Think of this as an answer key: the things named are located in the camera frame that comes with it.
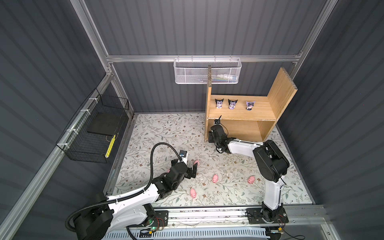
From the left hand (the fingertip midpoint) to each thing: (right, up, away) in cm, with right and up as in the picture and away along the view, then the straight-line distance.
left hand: (190, 162), depth 82 cm
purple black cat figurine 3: (+33, +31, -1) cm, 45 cm away
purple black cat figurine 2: (+23, +32, -1) cm, 39 cm away
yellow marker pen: (-37, +9, -14) cm, 40 cm away
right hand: (+15, +15, +17) cm, 28 cm away
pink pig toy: (+4, -2, +11) cm, 12 cm away
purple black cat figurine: (+16, +33, +1) cm, 36 cm away
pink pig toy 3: (+2, -17, -1) cm, 17 cm away
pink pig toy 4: (+35, -11, +3) cm, 37 cm away
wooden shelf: (+32, +25, -1) cm, 40 cm away
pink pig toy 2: (+15, -10, +3) cm, 18 cm away
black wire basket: (-50, +14, -10) cm, 53 cm away
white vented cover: (+20, -32, -11) cm, 39 cm away
